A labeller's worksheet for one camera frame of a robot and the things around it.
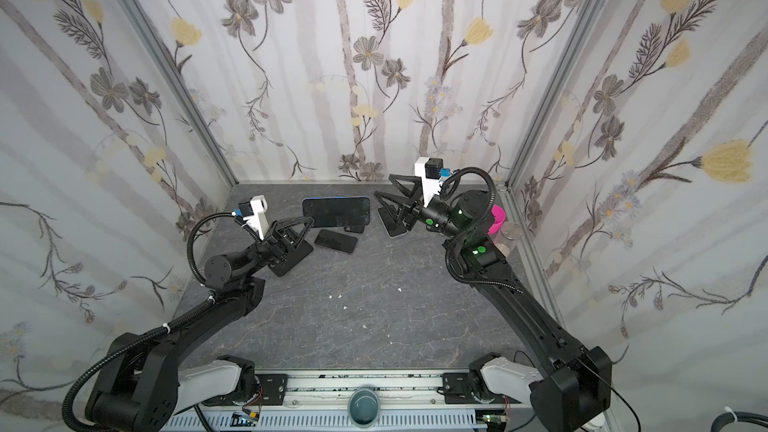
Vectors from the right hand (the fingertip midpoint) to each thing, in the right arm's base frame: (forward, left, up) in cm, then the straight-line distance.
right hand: (384, 183), depth 58 cm
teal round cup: (-35, +2, -42) cm, 55 cm away
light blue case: (+18, -3, -44) cm, 48 cm away
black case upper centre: (+19, +10, -46) cm, 51 cm away
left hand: (-4, +16, -8) cm, 18 cm away
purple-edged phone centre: (+15, +17, -50) cm, 55 cm away
